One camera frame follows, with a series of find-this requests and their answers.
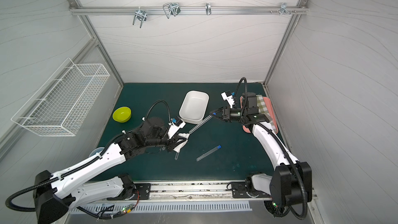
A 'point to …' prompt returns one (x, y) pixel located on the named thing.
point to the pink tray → (247, 129)
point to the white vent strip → (161, 206)
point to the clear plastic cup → (96, 151)
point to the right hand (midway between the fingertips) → (211, 114)
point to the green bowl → (122, 114)
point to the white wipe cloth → (184, 135)
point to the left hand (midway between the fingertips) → (184, 139)
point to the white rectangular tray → (194, 106)
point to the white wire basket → (59, 105)
